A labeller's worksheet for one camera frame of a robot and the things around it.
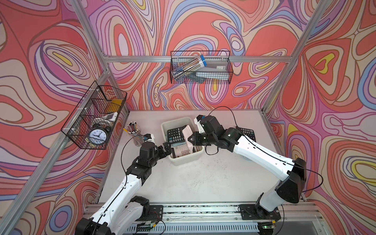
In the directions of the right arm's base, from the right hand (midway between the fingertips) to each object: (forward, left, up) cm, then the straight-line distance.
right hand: (190, 143), depth 74 cm
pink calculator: (+5, +1, +3) cm, 6 cm away
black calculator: (+15, +10, -15) cm, 23 cm away
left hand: (+3, +14, -7) cm, 16 cm away
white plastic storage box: (-4, +2, -10) cm, 11 cm away
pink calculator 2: (+6, +8, -18) cm, 20 cm away
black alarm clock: (+1, +43, +9) cm, 44 cm away
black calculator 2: (+21, -42, -22) cm, 52 cm away
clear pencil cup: (+18, +36, -9) cm, 41 cm away
